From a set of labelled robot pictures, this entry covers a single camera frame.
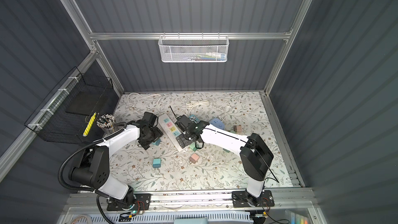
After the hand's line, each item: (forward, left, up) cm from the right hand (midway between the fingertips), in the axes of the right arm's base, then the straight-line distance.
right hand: (188, 137), depth 85 cm
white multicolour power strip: (+13, +14, -6) cm, 21 cm away
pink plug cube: (-9, -3, -8) cm, 12 cm away
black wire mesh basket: (+2, +55, +19) cm, 58 cm away
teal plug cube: (-11, +18, -8) cm, 22 cm away
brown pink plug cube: (+11, -30, -9) cm, 33 cm away
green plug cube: (-5, -2, -1) cm, 5 cm away
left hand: (+2, +19, -5) cm, 20 cm away
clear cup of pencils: (+4, +44, +9) cm, 45 cm away
